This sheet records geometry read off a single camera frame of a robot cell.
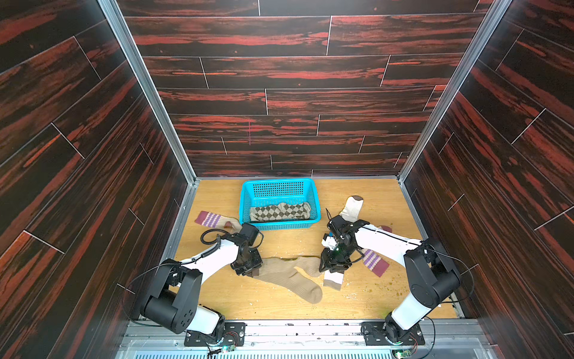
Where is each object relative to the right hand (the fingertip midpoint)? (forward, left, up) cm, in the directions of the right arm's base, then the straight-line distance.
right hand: (328, 268), depth 87 cm
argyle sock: (+25, +27, 0) cm, 37 cm away
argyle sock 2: (+27, +12, 0) cm, 30 cm away
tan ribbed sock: (0, +7, +2) cm, 7 cm away
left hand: (-1, +27, -1) cm, 27 cm away
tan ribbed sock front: (-3, +17, 0) cm, 17 cm away
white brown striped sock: (+32, -15, -1) cm, 36 cm away
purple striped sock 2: (+4, -19, -2) cm, 20 cm away
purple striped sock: (+22, +54, -1) cm, 58 cm away
